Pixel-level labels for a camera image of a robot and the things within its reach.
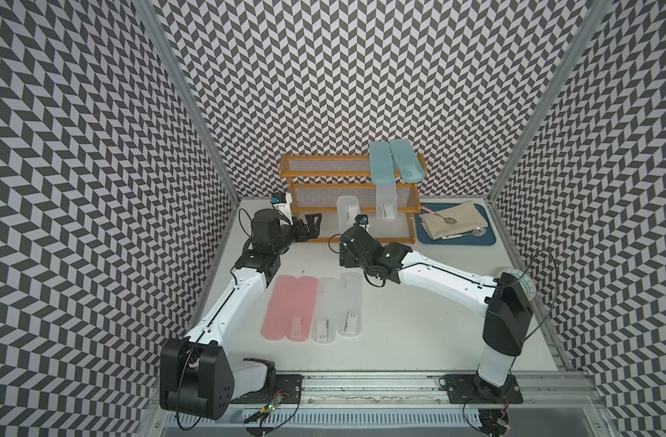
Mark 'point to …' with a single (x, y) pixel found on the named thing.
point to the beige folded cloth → (467, 214)
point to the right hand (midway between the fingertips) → (353, 252)
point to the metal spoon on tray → (476, 232)
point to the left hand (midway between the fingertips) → (309, 218)
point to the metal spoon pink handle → (447, 219)
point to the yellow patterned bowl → (526, 282)
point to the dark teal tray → (488, 239)
